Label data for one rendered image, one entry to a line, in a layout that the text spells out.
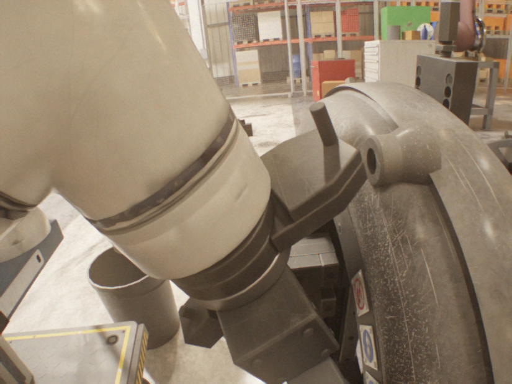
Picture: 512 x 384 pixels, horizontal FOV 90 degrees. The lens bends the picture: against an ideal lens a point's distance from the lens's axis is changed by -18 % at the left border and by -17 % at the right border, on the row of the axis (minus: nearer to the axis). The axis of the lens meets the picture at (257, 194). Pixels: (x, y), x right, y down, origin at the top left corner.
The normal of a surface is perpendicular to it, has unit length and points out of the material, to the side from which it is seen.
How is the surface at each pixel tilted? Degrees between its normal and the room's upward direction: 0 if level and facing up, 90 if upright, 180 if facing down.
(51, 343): 0
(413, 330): 58
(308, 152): 25
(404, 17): 90
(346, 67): 90
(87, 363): 0
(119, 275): 87
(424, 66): 90
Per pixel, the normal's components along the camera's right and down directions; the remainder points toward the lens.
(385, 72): -0.08, 0.43
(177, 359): -0.10, -0.90
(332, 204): 0.33, 0.48
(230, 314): -0.43, -0.69
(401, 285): -0.83, -0.20
